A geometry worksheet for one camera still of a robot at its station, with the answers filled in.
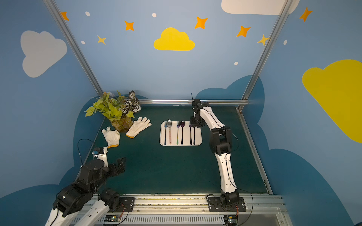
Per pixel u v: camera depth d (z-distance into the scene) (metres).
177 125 1.08
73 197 0.45
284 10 0.70
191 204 0.76
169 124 1.08
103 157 0.61
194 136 1.03
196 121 0.91
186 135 1.05
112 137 1.01
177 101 1.36
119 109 0.95
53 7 0.69
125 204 0.75
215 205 0.74
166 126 1.08
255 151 1.01
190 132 1.04
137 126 1.08
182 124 1.10
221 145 0.64
